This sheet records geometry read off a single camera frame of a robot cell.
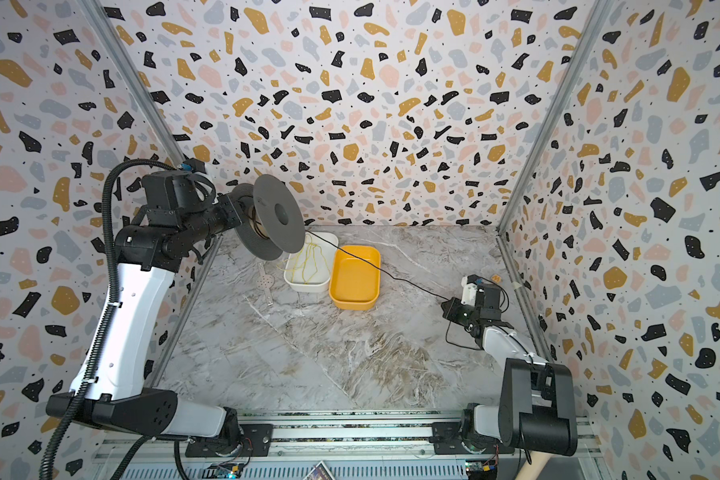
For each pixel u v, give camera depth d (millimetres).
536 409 427
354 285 1040
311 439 749
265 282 1055
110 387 377
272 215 687
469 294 832
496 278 1063
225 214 584
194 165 564
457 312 813
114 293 399
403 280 868
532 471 685
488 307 711
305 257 1132
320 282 985
